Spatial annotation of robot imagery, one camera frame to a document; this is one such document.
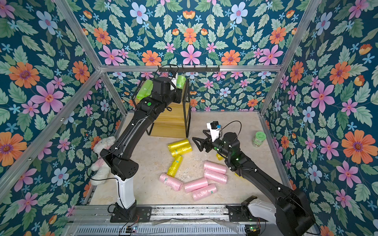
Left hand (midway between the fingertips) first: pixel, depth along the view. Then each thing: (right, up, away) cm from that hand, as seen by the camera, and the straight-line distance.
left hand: (179, 87), depth 75 cm
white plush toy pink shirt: (-47, -46, +9) cm, 66 cm away
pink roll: (+22, -45, +12) cm, 52 cm away
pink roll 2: (+19, -49, +9) cm, 53 cm away
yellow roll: (-2, -37, +18) cm, 42 cm away
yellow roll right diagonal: (+24, -41, +16) cm, 49 cm away
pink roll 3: (-4, -52, +6) cm, 53 cm away
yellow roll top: (-4, -33, +21) cm, 39 cm away
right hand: (+11, -24, -2) cm, 27 cm away
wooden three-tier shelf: (-5, -18, +16) cm, 24 cm away
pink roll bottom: (+15, -55, +2) cm, 57 cm away
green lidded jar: (+49, -29, +18) cm, 60 cm away
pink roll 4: (+8, -53, +5) cm, 54 cm away
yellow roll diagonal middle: (-4, -44, +13) cm, 46 cm away
